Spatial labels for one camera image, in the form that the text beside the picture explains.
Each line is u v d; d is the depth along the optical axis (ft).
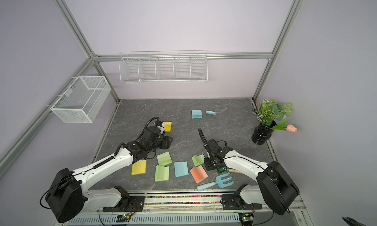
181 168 2.77
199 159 2.86
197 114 3.67
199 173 2.64
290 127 2.34
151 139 2.04
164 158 2.86
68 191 1.30
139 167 2.78
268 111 2.57
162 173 2.70
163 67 3.25
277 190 1.32
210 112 3.68
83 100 2.77
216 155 2.08
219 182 2.64
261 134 2.91
